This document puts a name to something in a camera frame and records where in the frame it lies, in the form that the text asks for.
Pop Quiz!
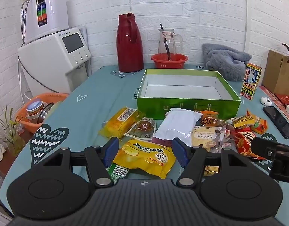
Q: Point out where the yellow chips packet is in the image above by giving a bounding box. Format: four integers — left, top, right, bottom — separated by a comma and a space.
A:
113, 139, 177, 179

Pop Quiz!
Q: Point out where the white water dispenser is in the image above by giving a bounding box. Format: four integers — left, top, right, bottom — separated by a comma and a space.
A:
17, 27, 92, 95

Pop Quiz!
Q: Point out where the clear packet with braised meat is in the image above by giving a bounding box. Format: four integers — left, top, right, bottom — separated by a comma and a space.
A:
124, 118, 157, 138

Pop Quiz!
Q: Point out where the red plastic basket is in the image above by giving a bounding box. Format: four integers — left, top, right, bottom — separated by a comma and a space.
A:
151, 53, 189, 69

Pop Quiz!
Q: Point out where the white water ionizer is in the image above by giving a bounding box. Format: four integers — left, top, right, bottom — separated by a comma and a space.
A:
24, 0, 69, 44

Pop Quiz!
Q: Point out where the steel bowl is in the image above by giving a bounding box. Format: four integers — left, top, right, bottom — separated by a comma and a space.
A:
37, 102, 56, 124

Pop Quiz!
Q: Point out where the yellow barcode snack packet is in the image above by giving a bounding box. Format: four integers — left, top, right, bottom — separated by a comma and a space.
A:
98, 107, 145, 139

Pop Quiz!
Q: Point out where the white ceramic bowl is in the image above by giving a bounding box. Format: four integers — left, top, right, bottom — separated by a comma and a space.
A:
26, 100, 43, 118

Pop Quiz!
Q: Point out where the chocolate chip bread packet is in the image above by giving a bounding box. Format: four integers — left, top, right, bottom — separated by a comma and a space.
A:
191, 125, 226, 152

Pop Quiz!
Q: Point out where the plaid cloth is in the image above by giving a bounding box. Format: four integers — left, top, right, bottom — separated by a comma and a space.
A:
259, 86, 289, 130

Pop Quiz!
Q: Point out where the yellow fries snack packet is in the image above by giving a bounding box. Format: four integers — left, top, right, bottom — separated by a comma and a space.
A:
231, 115, 256, 130

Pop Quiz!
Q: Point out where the orange plastic basin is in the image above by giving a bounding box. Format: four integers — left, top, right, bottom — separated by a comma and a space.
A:
15, 93, 69, 134

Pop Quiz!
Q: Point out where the orange and green snack packet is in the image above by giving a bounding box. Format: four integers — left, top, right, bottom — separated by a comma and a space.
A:
247, 109, 269, 134

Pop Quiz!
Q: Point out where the red booklet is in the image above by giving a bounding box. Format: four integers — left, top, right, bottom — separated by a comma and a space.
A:
275, 94, 289, 105

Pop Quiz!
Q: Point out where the metal flexible hose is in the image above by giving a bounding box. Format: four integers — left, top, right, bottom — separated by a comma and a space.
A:
20, 0, 29, 45

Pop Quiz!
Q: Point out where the black stirring straw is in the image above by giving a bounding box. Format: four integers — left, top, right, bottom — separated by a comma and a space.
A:
160, 24, 171, 61

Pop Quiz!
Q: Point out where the grey fluffy cloth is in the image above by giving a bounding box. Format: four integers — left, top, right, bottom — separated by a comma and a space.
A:
202, 43, 253, 82

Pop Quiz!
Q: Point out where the clear crinkled snack packet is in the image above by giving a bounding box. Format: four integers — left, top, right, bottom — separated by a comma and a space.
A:
215, 120, 237, 150

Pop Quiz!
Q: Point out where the purple snack packet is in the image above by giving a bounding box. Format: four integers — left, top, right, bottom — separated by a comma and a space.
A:
152, 137, 173, 147

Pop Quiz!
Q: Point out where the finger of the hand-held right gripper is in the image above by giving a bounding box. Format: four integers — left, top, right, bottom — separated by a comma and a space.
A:
251, 137, 277, 161

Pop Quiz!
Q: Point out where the green potted plant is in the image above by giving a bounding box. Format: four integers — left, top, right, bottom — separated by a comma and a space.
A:
0, 106, 27, 157

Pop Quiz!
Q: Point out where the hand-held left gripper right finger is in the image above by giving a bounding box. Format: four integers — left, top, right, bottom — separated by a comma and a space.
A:
171, 138, 253, 187

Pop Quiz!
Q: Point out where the red thermos jug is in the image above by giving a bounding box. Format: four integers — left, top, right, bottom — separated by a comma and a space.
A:
116, 13, 144, 73

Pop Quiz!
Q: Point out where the green cardboard box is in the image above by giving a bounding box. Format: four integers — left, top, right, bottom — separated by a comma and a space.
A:
136, 69, 241, 121

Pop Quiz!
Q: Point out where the red snack packet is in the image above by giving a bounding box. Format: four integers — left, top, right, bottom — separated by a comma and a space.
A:
234, 131, 265, 159

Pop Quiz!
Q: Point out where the small orange pastry packet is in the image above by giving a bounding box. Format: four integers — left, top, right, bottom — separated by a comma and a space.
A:
198, 109, 219, 126

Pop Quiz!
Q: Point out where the black smartphone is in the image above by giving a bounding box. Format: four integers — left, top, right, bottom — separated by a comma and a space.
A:
263, 106, 289, 140

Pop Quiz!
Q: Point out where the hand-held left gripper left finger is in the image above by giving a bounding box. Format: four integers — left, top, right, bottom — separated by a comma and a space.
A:
37, 137, 120, 187

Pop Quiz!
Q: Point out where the teal printed tablecloth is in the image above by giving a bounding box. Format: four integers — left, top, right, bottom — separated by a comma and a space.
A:
0, 62, 289, 226

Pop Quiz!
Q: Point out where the brown cardboard box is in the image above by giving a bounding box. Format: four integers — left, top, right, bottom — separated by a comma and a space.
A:
262, 50, 289, 95

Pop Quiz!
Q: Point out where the glass pitcher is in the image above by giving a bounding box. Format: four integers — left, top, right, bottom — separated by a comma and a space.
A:
158, 28, 183, 57

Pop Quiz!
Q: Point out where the white snack packet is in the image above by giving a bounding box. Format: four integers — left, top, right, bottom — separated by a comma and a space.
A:
153, 108, 203, 146

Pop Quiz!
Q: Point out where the small gold packet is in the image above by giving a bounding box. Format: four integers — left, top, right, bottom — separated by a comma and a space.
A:
203, 166, 220, 177

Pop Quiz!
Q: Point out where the printed juice carton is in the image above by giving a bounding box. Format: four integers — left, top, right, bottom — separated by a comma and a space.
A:
240, 63, 262, 102

